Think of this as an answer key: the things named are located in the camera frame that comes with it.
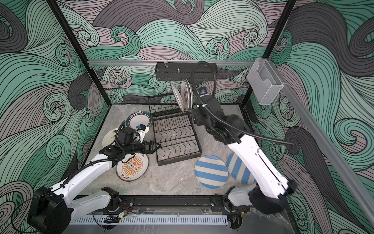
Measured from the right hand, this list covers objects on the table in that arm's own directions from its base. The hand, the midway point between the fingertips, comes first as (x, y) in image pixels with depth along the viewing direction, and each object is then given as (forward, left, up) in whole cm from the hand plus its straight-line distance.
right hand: (202, 109), depth 64 cm
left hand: (-4, +24, -23) cm, 34 cm away
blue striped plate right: (-13, -24, -40) cm, 49 cm away
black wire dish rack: (+15, +16, -36) cm, 42 cm away
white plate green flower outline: (+15, +5, -6) cm, 16 cm away
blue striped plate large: (-14, -7, -39) cm, 42 cm away
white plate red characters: (+22, +7, -11) cm, 25 cm away
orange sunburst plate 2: (-12, +40, -38) cm, 57 cm away
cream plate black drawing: (+8, +61, -37) cm, 72 cm away
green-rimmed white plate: (+27, +45, -38) cm, 65 cm away
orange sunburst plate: (+25, +13, -16) cm, 32 cm away
